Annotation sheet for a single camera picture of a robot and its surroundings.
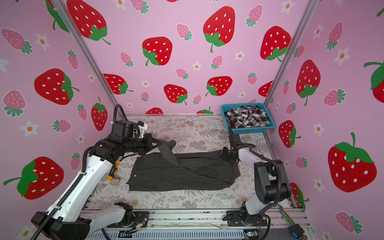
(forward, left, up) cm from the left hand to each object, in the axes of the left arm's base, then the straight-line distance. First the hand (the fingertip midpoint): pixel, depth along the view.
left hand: (162, 141), depth 70 cm
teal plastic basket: (+27, -54, -23) cm, 64 cm away
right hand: (+7, -32, -25) cm, 42 cm away
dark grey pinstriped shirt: (-2, +2, -27) cm, 27 cm away
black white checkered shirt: (+35, -51, -16) cm, 64 cm away
